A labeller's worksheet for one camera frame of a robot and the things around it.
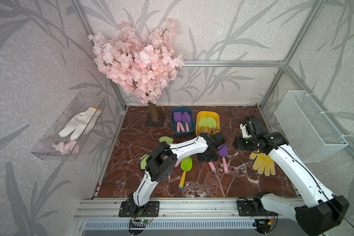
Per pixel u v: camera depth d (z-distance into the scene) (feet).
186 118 3.67
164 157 1.83
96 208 2.53
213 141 2.12
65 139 2.06
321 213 1.19
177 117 3.66
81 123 2.22
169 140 3.25
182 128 3.43
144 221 2.30
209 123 3.54
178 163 2.89
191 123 3.51
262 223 2.44
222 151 3.09
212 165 2.82
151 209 2.37
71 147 1.92
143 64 2.11
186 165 2.91
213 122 3.55
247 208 2.40
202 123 3.55
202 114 3.57
